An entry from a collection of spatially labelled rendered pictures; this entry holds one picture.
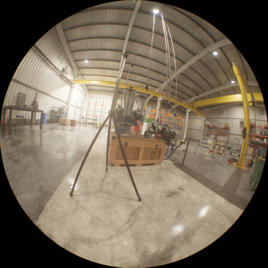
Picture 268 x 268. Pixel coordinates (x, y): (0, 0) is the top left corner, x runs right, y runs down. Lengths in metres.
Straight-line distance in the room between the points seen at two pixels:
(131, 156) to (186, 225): 1.16
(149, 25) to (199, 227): 8.88
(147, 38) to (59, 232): 9.22
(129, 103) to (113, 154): 1.72
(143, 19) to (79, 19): 4.96
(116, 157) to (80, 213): 0.93
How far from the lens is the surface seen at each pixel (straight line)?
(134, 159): 1.37
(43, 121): 8.10
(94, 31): 9.34
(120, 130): 1.55
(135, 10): 7.35
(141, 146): 1.31
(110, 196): 0.84
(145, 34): 8.56
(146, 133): 1.99
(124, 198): 0.83
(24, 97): 7.50
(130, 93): 2.66
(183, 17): 8.23
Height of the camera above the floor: 0.64
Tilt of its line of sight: 5 degrees down
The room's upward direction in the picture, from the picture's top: 9 degrees clockwise
